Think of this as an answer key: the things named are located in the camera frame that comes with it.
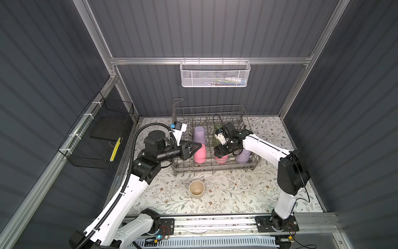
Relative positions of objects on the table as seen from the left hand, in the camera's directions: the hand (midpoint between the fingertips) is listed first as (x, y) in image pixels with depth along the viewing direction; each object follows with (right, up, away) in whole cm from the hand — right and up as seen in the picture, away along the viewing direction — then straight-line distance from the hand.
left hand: (201, 147), depth 63 cm
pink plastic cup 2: (0, -7, +24) cm, 25 cm away
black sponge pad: (-46, +9, +13) cm, 49 cm away
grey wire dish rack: (+11, +7, +11) cm, 17 cm away
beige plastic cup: (-3, -25, +22) cm, 33 cm away
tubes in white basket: (+16, +37, +29) cm, 49 cm away
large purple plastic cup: (-1, +5, +29) cm, 29 cm away
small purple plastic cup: (+23, -8, +22) cm, 33 cm away
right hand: (+12, -4, +27) cm, 30 cm away
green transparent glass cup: (+8, 0, +24) cm, 25 cm away
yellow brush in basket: (-39, -1, +7) cm, 40 cm away
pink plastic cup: (+12, -11, +29) cm, 33 cm away
